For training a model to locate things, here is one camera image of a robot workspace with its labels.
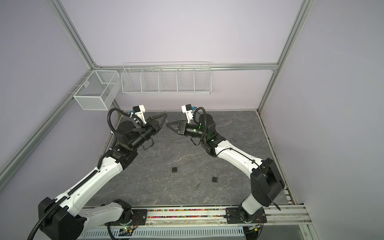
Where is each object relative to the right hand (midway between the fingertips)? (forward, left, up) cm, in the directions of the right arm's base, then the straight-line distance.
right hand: (165, 127), depth 67 cm
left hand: (+4, -1, +3) cm, 5 cm away
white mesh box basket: (+41, +55, -11) cm, 70 cm away
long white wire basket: (+46, +7, -4) cm, 47 cm away
